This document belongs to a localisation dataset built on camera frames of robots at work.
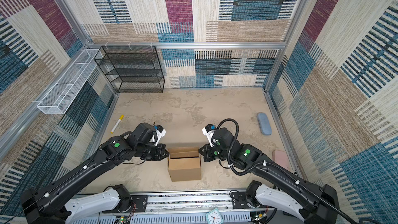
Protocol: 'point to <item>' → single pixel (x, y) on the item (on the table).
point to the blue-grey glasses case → (265, 125)
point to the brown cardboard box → (184, 164)
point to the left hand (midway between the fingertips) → (170, 153)
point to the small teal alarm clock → (214, 216)
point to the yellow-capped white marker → (121, 118)
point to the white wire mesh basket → (58, 99)
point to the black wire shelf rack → (132, 69)
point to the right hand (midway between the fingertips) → (200, 154)
